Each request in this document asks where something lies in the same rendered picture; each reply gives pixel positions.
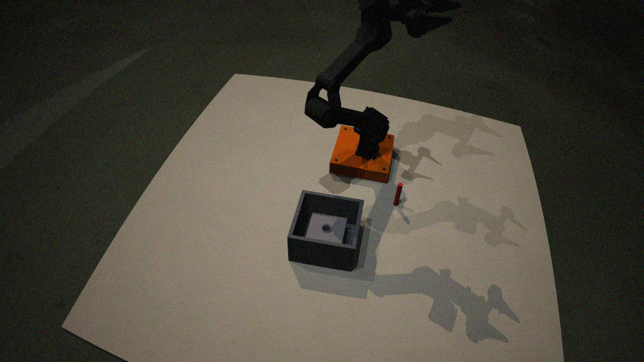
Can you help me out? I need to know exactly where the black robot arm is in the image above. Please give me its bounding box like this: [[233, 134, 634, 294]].
[[305, 0, 413, 159]]

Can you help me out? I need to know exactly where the dark red peg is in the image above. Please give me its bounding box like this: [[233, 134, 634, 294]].
[[393, 183, 403, 206]]

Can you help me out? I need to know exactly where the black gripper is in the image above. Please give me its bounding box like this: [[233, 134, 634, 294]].
[[393, 0, 461, 38]]

